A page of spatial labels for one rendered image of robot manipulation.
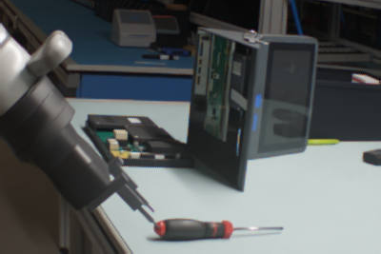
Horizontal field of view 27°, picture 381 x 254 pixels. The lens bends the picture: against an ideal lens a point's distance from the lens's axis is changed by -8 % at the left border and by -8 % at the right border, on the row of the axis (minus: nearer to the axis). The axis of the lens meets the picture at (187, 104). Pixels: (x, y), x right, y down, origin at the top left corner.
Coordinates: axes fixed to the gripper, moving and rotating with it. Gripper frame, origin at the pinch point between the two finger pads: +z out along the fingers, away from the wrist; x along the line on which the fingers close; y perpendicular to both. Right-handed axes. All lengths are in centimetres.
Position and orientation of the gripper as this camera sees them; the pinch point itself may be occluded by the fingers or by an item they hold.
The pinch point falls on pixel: (155, 219)
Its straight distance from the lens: 80.4
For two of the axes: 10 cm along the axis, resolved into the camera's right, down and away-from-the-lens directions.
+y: -7.6, 6.5, 0.2
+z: 6.3, 7.4, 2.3
